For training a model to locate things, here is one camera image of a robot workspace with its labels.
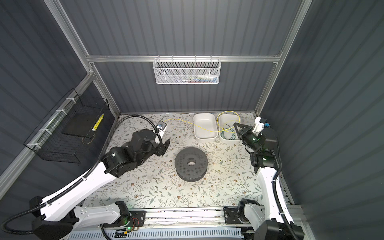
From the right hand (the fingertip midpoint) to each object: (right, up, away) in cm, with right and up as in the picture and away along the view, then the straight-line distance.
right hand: (235, 125), depth 71 cm
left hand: (-35, -5, -3) cm, 36 cm away
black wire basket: (-84, -8, -6) cm, 85 cm away
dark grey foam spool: (-23, -27, +11) cm, 37 cm away
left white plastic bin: (-10, +4, +41) cm, 42 cm away
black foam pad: (-79, +1, +5) cm, 80 cm away
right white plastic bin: (+4, -6, +34) cm, 35 cm away
